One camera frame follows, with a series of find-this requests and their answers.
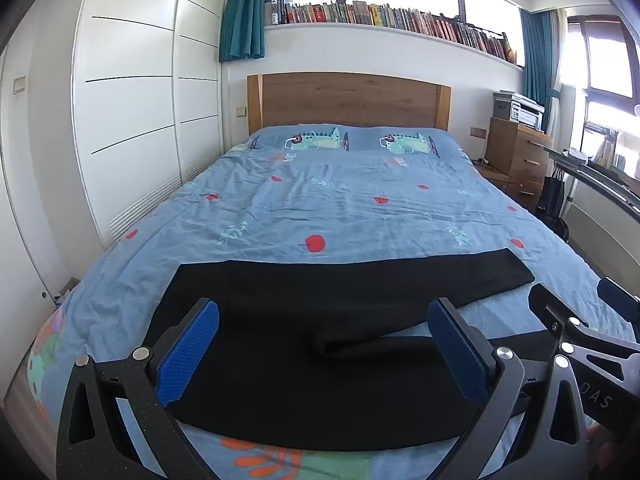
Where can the short teal curtain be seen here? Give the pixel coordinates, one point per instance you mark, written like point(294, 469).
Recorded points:
point(242, 15)

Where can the wooden headboard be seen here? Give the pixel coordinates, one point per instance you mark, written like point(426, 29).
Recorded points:
point(350, 100)

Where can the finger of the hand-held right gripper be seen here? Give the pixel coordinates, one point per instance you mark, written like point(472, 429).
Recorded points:
point(547, 302)
point(620, 294)

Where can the black pants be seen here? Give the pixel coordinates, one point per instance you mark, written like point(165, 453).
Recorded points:
point(300, 310)

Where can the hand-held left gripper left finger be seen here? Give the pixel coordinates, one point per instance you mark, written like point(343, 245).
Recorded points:
point(192, 345)

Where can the black bag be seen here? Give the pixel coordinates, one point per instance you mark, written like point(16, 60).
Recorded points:
point(550, 200)

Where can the beige wall switch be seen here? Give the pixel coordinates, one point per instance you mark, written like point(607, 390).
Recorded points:
point(241, 111)
point(478, 133)

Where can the grey printer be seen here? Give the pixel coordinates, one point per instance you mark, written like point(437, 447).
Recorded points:
point(517, 110)

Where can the row of books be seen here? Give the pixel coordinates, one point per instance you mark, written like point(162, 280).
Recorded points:
point(380, 15)

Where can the white wardrobe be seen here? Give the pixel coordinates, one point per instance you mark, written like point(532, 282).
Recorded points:
point(125, 110)

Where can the blue dinosaur print pillow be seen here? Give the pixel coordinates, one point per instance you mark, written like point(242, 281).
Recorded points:
point(405, 144)
point(310, 139)

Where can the wooden dresser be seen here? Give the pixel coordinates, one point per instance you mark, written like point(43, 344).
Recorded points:
point(520, 152)

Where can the blue printed bed cover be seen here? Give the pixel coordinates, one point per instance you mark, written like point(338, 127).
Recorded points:
point(350, 205)

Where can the low wooden nightstand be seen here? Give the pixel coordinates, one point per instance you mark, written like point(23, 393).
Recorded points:
point(495, 177)

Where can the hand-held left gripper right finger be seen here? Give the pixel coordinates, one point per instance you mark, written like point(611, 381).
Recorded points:
point(452, 347)

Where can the long teal curtain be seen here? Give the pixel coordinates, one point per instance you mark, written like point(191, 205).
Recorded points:
point(537, 60)

